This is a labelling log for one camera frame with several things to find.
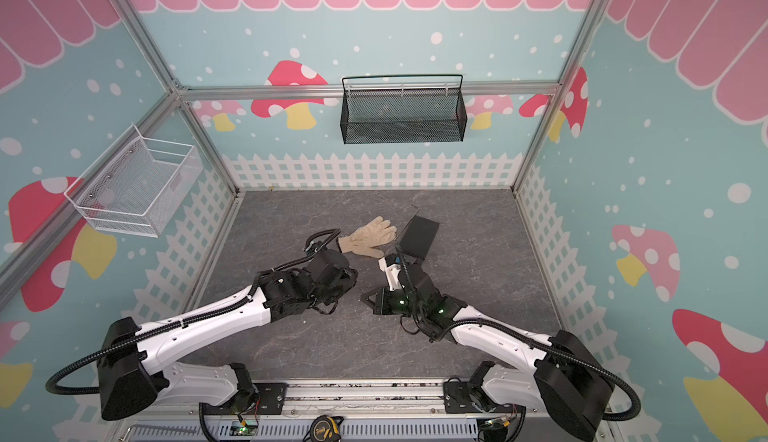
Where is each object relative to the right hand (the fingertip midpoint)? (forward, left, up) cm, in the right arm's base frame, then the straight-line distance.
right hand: (359, 298), depth 76 cm
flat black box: (+30, -18, -15) cm, 38 cm away
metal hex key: (+37, -14, -15) cm, 42 cm away
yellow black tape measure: (-26, +7, -12) cm, 30 cm away
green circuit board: (-26, +27, -17) cm, 41 cm away
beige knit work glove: (+29, +1, -15) cm, 32 cm away
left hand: (+5, +1, +1) cm, 5 cm away
